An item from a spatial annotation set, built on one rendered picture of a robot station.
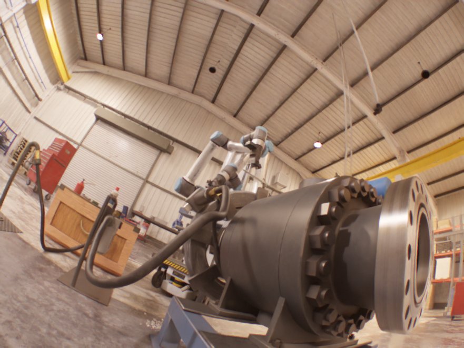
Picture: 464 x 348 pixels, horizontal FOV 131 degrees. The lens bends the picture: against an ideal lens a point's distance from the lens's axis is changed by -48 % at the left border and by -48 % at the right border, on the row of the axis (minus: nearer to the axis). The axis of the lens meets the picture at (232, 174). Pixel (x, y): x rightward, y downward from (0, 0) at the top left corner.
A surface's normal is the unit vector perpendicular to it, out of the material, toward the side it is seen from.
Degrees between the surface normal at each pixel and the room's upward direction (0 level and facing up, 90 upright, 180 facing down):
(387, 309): 134
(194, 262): 90
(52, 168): 90
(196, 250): 90
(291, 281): 115
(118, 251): 90
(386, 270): 109
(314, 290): 81
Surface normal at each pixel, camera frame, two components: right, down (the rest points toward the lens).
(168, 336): 0.44, -0.25
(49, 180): 0.93, 0.23
